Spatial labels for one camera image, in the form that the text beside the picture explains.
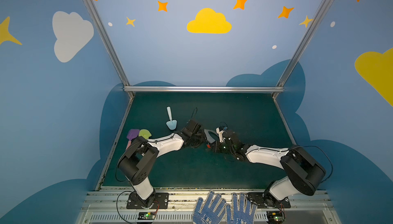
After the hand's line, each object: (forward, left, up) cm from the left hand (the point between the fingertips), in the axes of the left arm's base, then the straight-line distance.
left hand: (210, 138), depth 89 cm
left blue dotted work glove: (-37, +2, -7) cm, 37 cm away
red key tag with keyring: (-3, +1, -4) cm, 5 cm away
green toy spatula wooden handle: (+7, +43, -7) cm, 44 cm away
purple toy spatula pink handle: (+5, +50, -6) cm, 51 cm away
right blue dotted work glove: (-36, -16, -6) cm, 40 cm away
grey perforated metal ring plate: (+5, -1, -5) cm, 7 cm away
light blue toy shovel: (+15, +26, -8) cm, 31 cm away
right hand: (-2, 0, -2) cm, 3 cm away
